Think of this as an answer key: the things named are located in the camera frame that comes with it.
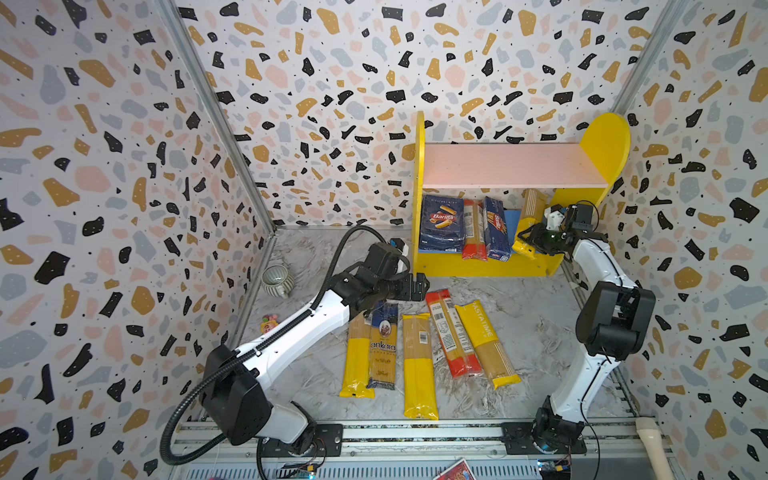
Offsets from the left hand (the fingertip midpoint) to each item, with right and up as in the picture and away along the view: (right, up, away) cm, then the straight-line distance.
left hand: (418, 279), depth 76 cm
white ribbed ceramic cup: (-47, -3, +26) cm, 54 cm away
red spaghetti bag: (+18, +9, +17) cm, 27 cm away
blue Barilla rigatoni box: (+9, +16, +20) cm, 27 cm away
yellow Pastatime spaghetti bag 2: (+22, -23, +10) cm, 33 cm away
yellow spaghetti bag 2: (+1, -30, +3) cm, 30 cm away
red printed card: (+9, -44, -7) cm, 45 cm away
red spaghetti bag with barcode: (+11, -21, +12) cm, 27 cm away
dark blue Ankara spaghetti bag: (-10, -14, +17) cm, 24 cm away
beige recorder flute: (+57, -39, -3) cm, 69 cm away
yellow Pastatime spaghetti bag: (+39, +22, +21) cm, 49 cm away
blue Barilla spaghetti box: (+26, +15, +21) cm, 37 cm away
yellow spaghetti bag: (-17, -27, +6) cm, 32 cm away
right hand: (+33, +15, +18) cm, 41 cm away
